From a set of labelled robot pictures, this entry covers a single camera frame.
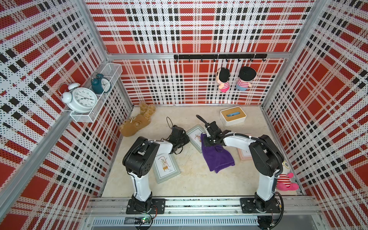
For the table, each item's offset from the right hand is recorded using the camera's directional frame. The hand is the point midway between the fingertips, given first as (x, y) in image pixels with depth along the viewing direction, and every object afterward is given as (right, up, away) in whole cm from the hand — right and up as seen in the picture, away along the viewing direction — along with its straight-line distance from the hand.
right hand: (207, 141), depth 96 cm
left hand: (-11, +2, +3) cm, 12 cm away
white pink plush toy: (+40, -19, -19) cm, 48 cm away
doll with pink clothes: (+10, +44, -2) cm, 46 cm away
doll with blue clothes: (+26, +45, -3) cm, 52 cm away
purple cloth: (+4, -9, -8) cm, 13 cm away
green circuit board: (-34, -35, -27) cm, 56 cm away
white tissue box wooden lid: (+21, +17, +12) cm, 29 cm away
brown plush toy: (-51, +11, 0) cm, 53 cm away
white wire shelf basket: (-63, +47, -3) cm, 78 cm away
